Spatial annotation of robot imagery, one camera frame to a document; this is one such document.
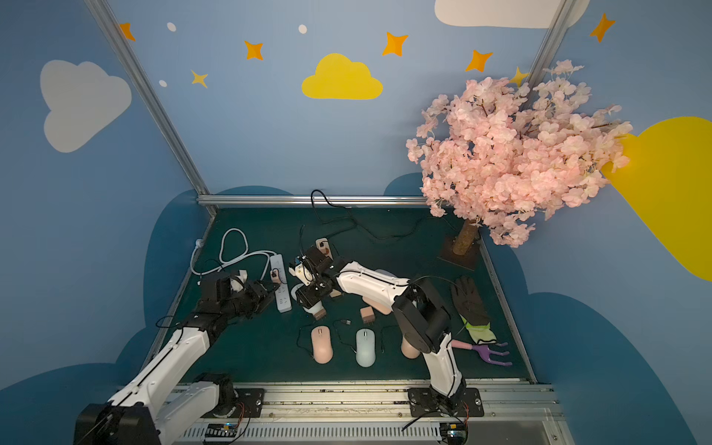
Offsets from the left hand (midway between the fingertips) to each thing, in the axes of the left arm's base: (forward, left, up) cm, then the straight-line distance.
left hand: (279, 285), depth 83 cm
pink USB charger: (+7, +4, -7) cm, 10 cm away
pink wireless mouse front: (-14, -14, -12) cm, 23 cm away
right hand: (0, -8, -5) cm, 10 cm away
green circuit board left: (-35, +10, -14) cm, 40 cm away
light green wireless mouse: (+1, -4, -4) cm, 5 cm away
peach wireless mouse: (-1, -34, -13) cm, 36 cm away
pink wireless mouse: (-15, -40, -12) cm, 44 cm away
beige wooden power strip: (+21, -10, -6) cm, 24 cm away
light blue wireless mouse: (-14, -27, -10) cm, 32 cm away
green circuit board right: (-35, -52, -15) cm, 64 cm away
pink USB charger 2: (-4, -12, -11) cm, 17 cm away
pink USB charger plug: (-3, -28, -12) cm, 30 cm away
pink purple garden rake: (-14, -64, -13) cm, 67 cm away
